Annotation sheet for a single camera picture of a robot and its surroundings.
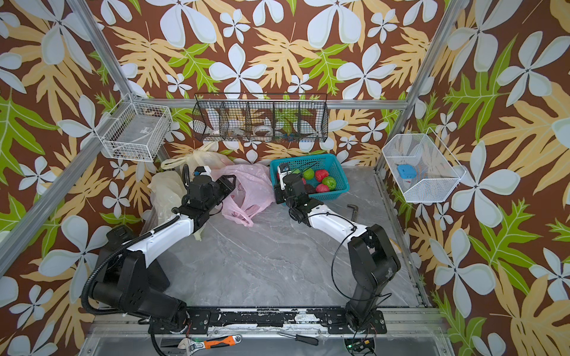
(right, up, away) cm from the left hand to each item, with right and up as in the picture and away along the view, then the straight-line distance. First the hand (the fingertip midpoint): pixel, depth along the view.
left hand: (234, 175), depth 85 cm
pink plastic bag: (+6, -7, +7) cm, 12 cm away
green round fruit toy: (+42, -2, +20) cm, 47 cm away
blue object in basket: (+67, +1, -2) cm, 67 cm away
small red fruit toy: (+38, -5, +19) cm, 42 cm away
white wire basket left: (-39, +18, +1) cm, 43 cm away
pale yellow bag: (-21, +10, +19) cm, 30 cm away
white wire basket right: (+73, +2, -3) cm, 73 cm away
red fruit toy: (+38, +2, +25) cm, 46 cm away
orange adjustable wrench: (-9, -56, -16) cm, 59 cm away
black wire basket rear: (+9, +27, +12) cm, 31 cm away
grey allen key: (+53, -16, +17) cm, 58 cm away
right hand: (+17, -3, +3) cm, 17 cm away
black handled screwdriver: (+26, -54, -15) cm, 62 cm away
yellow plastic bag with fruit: (-26, -6, -1) cm, 26 cm away
